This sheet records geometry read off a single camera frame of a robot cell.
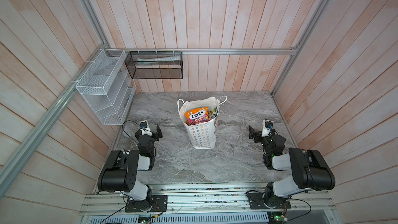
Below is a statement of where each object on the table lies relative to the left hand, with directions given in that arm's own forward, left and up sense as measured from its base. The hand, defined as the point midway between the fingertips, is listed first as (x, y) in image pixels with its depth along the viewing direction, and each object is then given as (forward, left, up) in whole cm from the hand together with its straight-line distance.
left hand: (150, 127), depth 92 cm
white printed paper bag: (-10, -31, +7) cm, 33 cm away
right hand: (+1, -65, +2) cm, 65 cm away
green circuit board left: (-45, -4, -10) cm, 46 cm away
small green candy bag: (+4, -37, +8) cm, 38 cm away
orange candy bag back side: (0, -28, +11) cm, 30 cm away
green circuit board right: (-44, -65, -9) cm, 79 cm away
